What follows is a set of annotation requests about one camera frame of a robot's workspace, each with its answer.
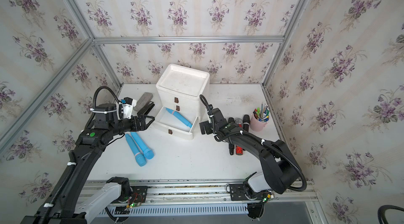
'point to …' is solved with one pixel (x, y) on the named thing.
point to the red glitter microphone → (239, 151)
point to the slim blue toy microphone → (175, 113)
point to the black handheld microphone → (246, 122)
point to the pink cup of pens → (259, 118)
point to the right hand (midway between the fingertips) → (211, 122)
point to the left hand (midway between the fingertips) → (147, 118)
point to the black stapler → (146, 110)
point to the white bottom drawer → (170, 122)
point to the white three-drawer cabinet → (180, 88)
